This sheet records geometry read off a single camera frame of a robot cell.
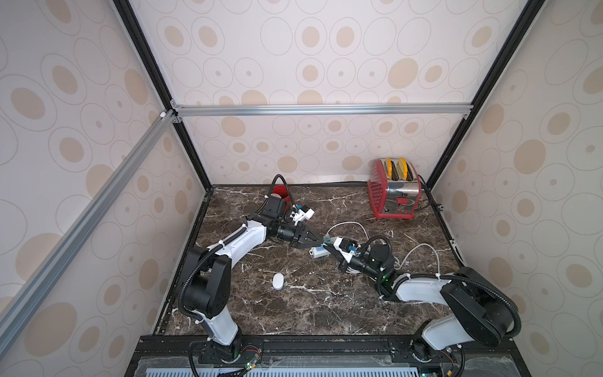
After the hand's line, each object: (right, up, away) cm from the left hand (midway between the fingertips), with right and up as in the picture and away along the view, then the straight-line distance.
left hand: (323, 243), depth 74 cm
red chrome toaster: (+31, +20, +22) cm, 43 cm away
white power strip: (0, -6, +19) cm, 19 cm away
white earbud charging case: (-16, -16, +13) cm, 26 cm away
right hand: (+4, 0, +6) cm, 7 cm away
